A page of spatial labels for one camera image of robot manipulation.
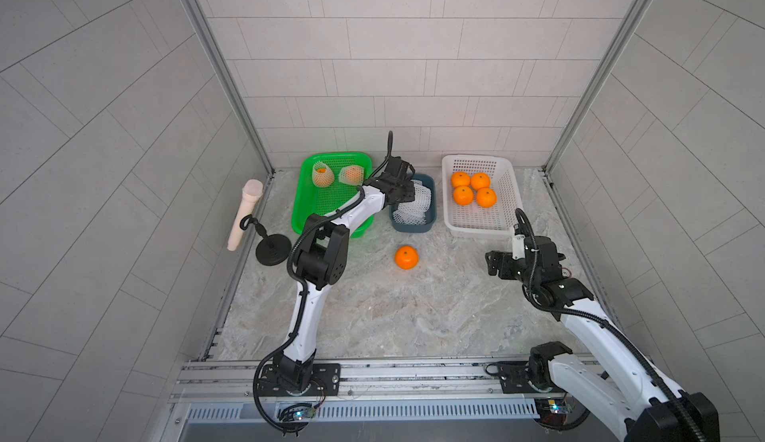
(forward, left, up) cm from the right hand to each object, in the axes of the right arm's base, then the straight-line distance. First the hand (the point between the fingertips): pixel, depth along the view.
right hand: (496, 254), depth 83 cm
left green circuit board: (-33, +52, -5) cm, 62 cm away
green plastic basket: (+29, +58, -5) cm, 65 cm away
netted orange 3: (+25, +4, -3) cm, 25 cm away
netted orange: (+36, +43, -1) cm, 56 cm away
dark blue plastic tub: (+19, +16, -6) cm, 25 cm away
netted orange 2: (+3, +25, -4) cm, 26 cm away
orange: (+33, +4, -3) cm, 34 cm away
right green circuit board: (-36, -6, -11) cm, 38 cm away
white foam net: (+27, +18, -5) cm, 32 cm away
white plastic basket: (+18, +1, -8) cm, 20 cm away
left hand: (+26, +21, 0) cm, 34 cm away
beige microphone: (+11, +64, +21) cm, 68 cm away
